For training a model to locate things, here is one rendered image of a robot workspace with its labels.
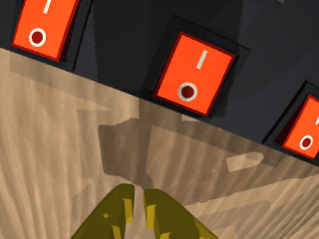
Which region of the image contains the black power strip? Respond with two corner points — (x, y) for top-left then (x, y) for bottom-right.
(0, 0), (319, 167)

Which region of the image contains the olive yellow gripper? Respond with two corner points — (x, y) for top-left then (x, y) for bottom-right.
(70, 183), (218, 239)

